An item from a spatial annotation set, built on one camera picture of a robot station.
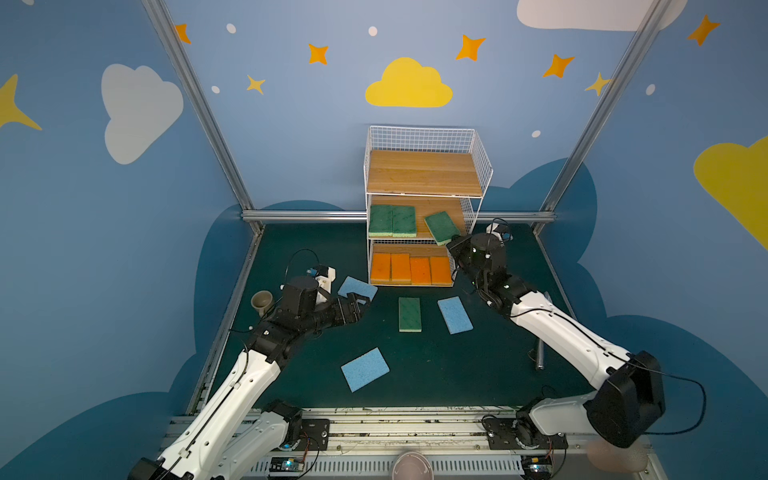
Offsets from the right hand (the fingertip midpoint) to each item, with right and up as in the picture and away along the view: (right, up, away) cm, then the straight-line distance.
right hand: (454, 232), depth 80 cm
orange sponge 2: (-13, -11, +27) cm, 32 cm away
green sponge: (-20, +4, +7) cm, 21 cm away
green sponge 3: (-3, +2, +4) cm, 5 cm away
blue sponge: (-30, -17, +22) cm, 41 cm away
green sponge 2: (-13, +4, +7) cm, 15 cm away
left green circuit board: (-42, -57, -9) cm, 71 cm away
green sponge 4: (-11, -26, +16) cm, 32 cm away
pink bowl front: (-12, -58, -8) cm, 59 cm away
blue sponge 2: (+4, -26, +16) cm, 31 cm away
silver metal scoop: (+26, -37, +4) cm, 45 cm away
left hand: (-26, -17, -5) cm, 31 cm away
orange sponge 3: (-6, -12, +25) cm, 29 cm away
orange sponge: (-20, -10, +27) cm, 36 cm away
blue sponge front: (-24, -39, +5) cm, 46 cm away
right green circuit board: (+19, -58, -8) cm, 62 cm away
